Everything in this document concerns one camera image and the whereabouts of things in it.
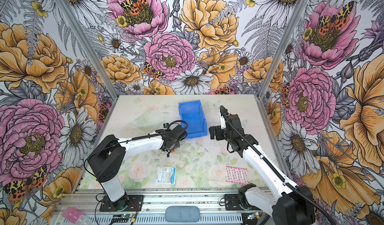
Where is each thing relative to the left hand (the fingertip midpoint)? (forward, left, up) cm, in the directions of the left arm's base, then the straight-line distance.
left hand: (170, 146), depth 91 cm
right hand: (+1, -27, +13) cm, 30 cm away
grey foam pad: (-34, -9, +1) cm, 35 cm away
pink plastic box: (-33, +43, -2) cm, 54 cm away
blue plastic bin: (+28, -13, -4) cm, 31 cm away
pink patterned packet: (-16, -37, -3) cm, 40 cm away
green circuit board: (-33, +18, -3) cm, 38 cm away
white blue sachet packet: (-15, +1, -3) cm, 16 cm away
